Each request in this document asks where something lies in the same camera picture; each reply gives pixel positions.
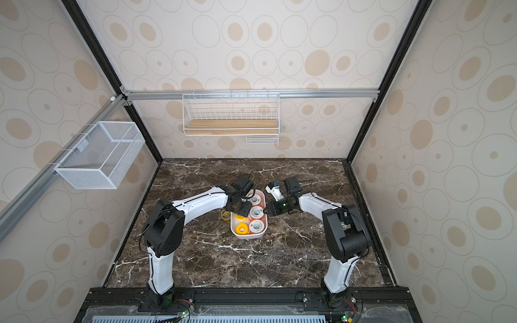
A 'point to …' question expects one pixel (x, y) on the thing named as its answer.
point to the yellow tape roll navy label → (225, 215)
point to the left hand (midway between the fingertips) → (247, 208)
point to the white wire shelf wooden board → (252, 115)
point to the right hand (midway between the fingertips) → (265, 212)
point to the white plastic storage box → (250, 234)
